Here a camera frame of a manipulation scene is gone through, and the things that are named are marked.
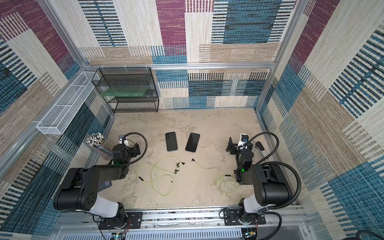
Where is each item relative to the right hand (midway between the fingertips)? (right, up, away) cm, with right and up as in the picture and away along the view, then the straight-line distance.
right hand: (239, 140), depth 91 cm
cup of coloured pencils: (-79, -1, -9) cm, 79 cm away
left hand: (-67, -3, +3) cm, 67 cm away
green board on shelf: (-71, +30, +6) cm, 78 cm away
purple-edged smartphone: (-43, -2, +13) cm, 45 cm away
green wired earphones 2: (-15, -24, -6) cm, 28 cm away
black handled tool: (+13, -4, +3) cm, 14 cm away
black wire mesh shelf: (-70, +41, +10) cm, 82 cm away
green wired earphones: (-47, -20, -1) cm, 51 cm away
